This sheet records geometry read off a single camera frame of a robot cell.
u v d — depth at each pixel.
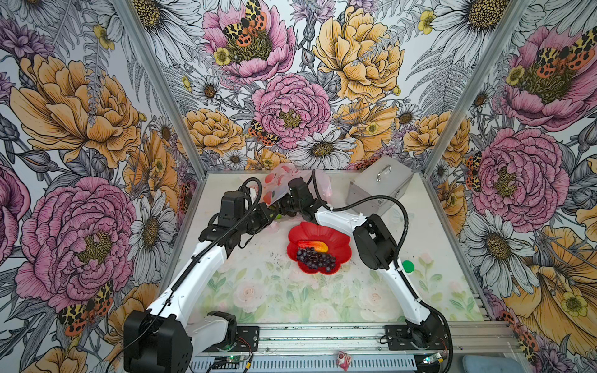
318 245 0.91
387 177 1.02
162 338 0.38
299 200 0.81
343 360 0.67
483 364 0.68
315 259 0.87
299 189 0.79
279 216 0.97
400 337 0.74
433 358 0.71
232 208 0.60
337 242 0.96
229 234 0.54
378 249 0.62
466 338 0.76
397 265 0.63
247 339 0.74
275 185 0.93
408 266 0.79
